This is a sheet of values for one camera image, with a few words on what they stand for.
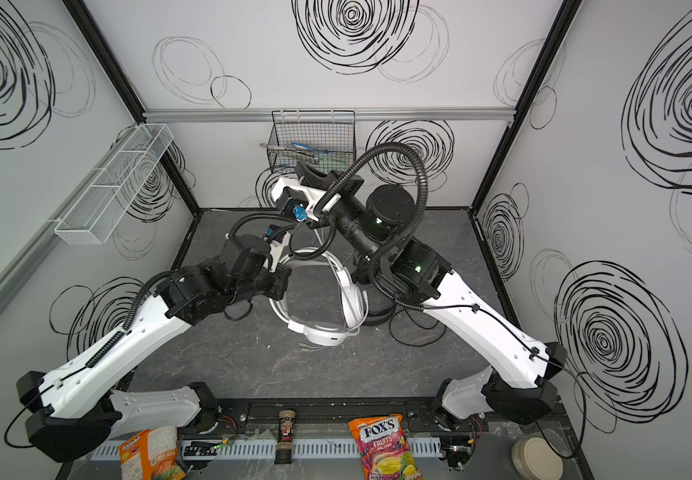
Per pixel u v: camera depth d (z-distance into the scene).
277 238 0.58
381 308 0.89
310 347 0.85
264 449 0.71
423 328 0.89
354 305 0.60
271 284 0.59
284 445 0.68
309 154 0.85
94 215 0.72
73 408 0.39
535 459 0.63
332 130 0.96
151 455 0.66
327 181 0.42
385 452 0.66
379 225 0.35
